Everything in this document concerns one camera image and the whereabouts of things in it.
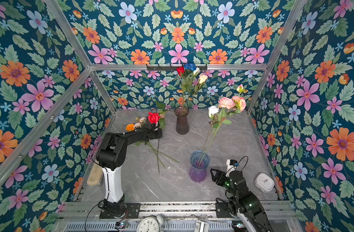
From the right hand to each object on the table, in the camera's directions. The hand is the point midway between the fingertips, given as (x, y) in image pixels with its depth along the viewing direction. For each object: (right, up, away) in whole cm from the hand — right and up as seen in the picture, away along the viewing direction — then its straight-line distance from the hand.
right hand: (215, 170), depth 79 cm
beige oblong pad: (-69, -4, +3) cm, 69 cm away
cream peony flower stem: (-50, +27, +28) cm, 64 cm away
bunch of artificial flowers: (-29, +25, -3) cm, 39 cm away
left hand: (-34, +20, +26) cm, 47 cm away
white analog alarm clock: (-33, -21, -12) cm, 41 cm away
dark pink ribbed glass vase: (-19, +24, +22) cm, 38 cm away
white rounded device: (+27, -8, +1) cm, 29 cm away
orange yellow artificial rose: (-58, +23, +25) cm, 67 cm away
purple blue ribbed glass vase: (-10, +7, -6) cm, 13 cm away
